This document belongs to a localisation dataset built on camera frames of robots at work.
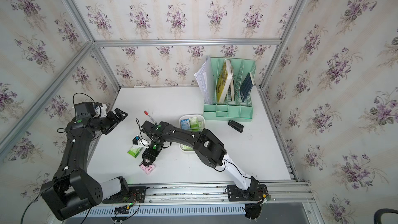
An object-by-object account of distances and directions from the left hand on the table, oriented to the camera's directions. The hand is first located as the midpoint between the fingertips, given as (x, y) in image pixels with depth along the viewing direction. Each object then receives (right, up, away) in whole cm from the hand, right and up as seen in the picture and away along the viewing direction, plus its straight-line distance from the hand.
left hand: (122, 118), depth 79 cm
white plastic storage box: (+41, -2, +16) cm, 44 cm away
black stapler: (+63, -7, +16) cm, 66 cm away
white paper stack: (+44, +24, +11) cm, 51 cm away
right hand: (+14, -22, 0) cm, 26 cm away
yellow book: (+56, +21, +19) cm, 63 cm away
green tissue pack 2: (+41, -7, +14) cm, 44 cm away
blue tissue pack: (+32, -5, +14) cm, 35 cm away
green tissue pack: (+37, -5, +13) cm, 40 cm away
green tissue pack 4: (+4, -19, +6) cm, 21 cm away
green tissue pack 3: (+33, -18, +7) cm, 38 cm away
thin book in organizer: (+62, +17, +22) cm, 68 cm away
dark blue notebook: (+73, +19, +26) cm, 80 cm away
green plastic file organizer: (+59, +3, +19) cm, 62 cm away
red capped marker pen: (+4, +1, +25) cm, 25 cm away
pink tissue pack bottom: (+14, -27, -1) cm, 30 cm away
